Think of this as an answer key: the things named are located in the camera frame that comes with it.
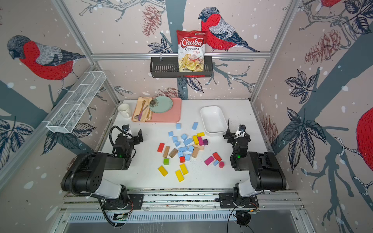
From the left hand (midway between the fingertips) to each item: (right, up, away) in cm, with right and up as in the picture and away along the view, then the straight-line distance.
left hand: (135, 127), depth 91 cm
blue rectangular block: (+39, -1, +14) cm, 41 cm away
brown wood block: (+25, -17, -1) cm, 30 cm away
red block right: (+52, -18, -2) cm, 55 cm away
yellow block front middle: (+29, -28, -8) cm, 41 cm away
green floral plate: (+14, +16, +27) cm, 34 cm away
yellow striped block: (+39, -9, +4) cm, 40 cm away
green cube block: (+20, -21, -4) cm, 30 cm away
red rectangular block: (+16, -14, +2) cm, 21 cm away
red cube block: (+30, -20, -4) cm, 36 cm away
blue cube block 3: (+21, -6, +10) cm, 24 cm away
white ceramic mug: (-15, +12, +15) cm, 24 cm away
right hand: (+65, 0, 0) cm, 65 cm away
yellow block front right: (+32, -25, -6) cm, 41 cm away
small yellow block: (+43, -6, +10) cm, 45 cm away
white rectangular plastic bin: (+54, +3, +19) cm, 57 cm away
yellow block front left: (+19, -25, -7) cm, 33 cm away
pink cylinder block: (+54, -22, -5) cm, 59 cm away
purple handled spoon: (-4, +10, +23) cm, 26 cm away
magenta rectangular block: (+47, -20, -3) cm, 51 cm away
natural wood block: (+39, -16, -1) cm, 42 cm away
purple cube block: (+46, -11, +4) cm, 47 cm away
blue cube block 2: (+31, -7, +6) cm, 33 cm away
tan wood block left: (+20, -16, +1) cm, 25 cm away
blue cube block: (+26, -1, +14) cm, 30 cm away
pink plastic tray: (+22, +7, +20) cm, 31 cm away
